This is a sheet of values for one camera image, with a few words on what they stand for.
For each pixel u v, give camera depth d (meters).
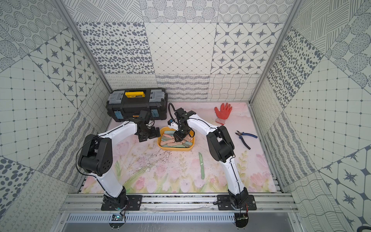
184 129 0.82
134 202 0.74
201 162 0.88
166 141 0.95
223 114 1.12
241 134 1.01
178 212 0.72
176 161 0.90
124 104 0.95
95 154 0.49
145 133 0.79
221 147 0.56
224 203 0.74
